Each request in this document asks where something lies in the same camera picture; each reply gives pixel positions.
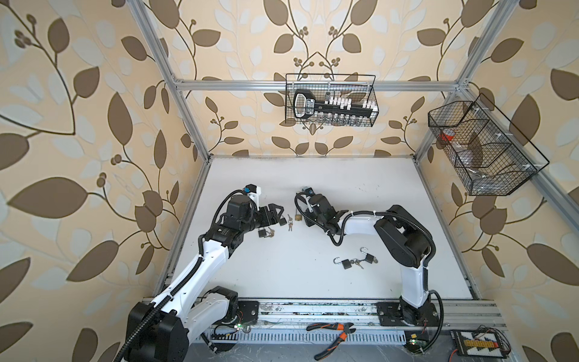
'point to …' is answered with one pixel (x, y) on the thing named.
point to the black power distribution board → (484, 341)
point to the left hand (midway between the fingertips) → (277, 208)
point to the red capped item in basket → (448, 135)
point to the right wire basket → (491, 157)
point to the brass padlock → (298, 217)
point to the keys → (356, 262)
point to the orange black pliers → (344, 328)
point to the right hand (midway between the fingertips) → (308, 211)
